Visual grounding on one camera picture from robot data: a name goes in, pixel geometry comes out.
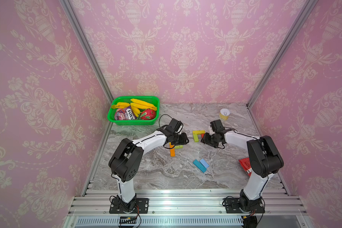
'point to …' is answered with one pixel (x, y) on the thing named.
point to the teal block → (200, 165)
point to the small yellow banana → (119, 105)
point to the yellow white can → (224, 113)
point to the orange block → (172, 150)
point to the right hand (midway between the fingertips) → (200, 142)
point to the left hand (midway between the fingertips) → (187, 142)
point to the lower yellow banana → (136, 111)
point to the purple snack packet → (125, 114)
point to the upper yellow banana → (141, 104)
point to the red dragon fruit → (147, 114)
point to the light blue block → (204, 162)
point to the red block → (202, 135)
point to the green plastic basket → (153, 100)
